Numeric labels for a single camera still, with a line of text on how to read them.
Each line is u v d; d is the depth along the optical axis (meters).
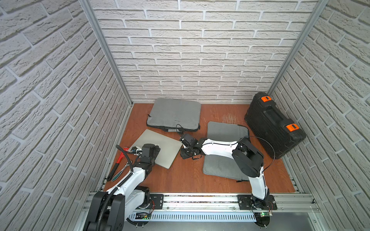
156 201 0.73
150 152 0.67
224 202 0.76
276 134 0.79
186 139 0.71
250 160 0.51
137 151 0.76
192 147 0.69
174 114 1.07
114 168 0.85
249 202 0.74
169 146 1.00
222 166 0.82
